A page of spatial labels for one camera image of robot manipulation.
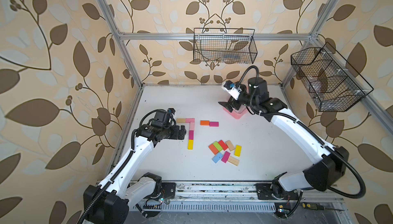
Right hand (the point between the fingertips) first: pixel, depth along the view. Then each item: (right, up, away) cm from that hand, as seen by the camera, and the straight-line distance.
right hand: (225, 93), depth 76 cm
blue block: (-3, -36, +9) cm, 37 cm away
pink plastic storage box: (+11, -13, +21) cm, 26 cm away
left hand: (-25, -19, +3) cm, 32 cm away
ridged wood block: (+6, -37, +8) cm, 39 cm away
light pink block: (-18, -21, +22) cm, 36 cm away
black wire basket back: (+4, +32, +22) cm, 39 cm away
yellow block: (+9, -33, +13) cm, 37 cm away
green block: (-3, -31, +13) cm, 34 cm away
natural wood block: (-26, -17, +27) cm, 42 cm away
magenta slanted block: (+1, -36, +9) cm, 37 cm away
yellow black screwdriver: (+40, -52, -8) cm, 66 cm away
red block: (+1, -31, +13) cm, 34 cm away
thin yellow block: (-19, -30, +14) cm, 38 cm away
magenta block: (-4, -19, +23) cm, 30 cm away
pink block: (-20, -17, +24) cm, 36 cm away
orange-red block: (-5, -32, +13) cm, 35 cm away
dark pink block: (-19, -25, +17) cm, 36 cm away
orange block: (-10, -19, +23) cm, 31 cm away
